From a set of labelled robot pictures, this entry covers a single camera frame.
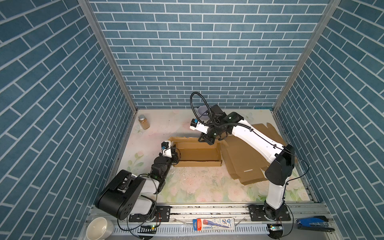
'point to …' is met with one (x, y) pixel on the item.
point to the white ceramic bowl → (100, 228)
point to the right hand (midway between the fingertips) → (198, 137)
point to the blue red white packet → (208, 224)
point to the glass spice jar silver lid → (144, 122)
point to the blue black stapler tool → (318, 223)
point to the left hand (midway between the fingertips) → (176, 146)
